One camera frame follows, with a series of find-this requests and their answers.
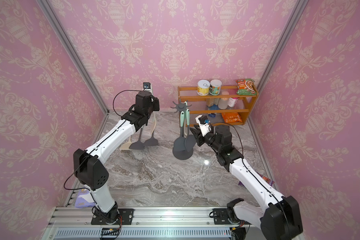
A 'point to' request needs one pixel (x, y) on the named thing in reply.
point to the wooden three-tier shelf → (228, 108)
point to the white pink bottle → (232, 101)
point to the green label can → (215, 87)
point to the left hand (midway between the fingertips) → (154, 98)
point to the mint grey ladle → (190, 140)
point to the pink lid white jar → (223, 102)
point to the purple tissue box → (84, 199)
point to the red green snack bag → (246, 87)
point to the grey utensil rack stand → (177, 153)
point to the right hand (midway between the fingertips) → (194, 126)
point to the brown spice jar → (210, 102)
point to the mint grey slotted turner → (138, 145)
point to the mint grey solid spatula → (179, 143)
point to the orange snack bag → (231, 117)
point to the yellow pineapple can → (203, 87)
